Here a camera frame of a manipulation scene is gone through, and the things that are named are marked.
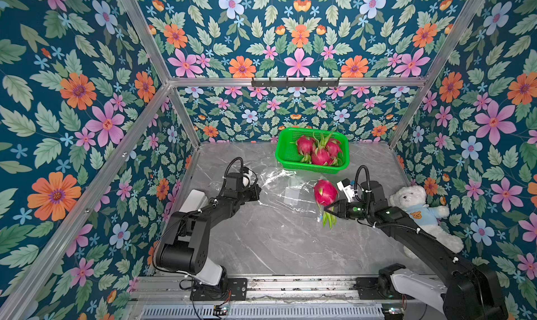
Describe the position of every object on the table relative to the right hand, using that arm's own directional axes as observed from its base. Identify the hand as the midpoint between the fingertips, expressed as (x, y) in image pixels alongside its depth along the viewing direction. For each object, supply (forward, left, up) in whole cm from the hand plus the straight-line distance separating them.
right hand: (329, 206), depth 78 cm
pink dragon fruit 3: (+28, 0, -3) cm, 28 cm away
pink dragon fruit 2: (+38, +8, -6) cm, 39 cm away
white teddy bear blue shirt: (+7, -36, -6) cm, 37 cm away
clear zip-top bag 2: (+18, +22, -10) cm, 30 cm away
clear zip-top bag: (+14, +11, -13) cm, 23 cm away
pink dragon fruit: (+37, -7, -6) cm, 38 cm away
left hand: (+13, +28, -6) cm, 31 cm away
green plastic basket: (+37, +17, -12) cm, 42 cm away
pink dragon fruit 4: (+3, +2, +4) cm, 6 cm away
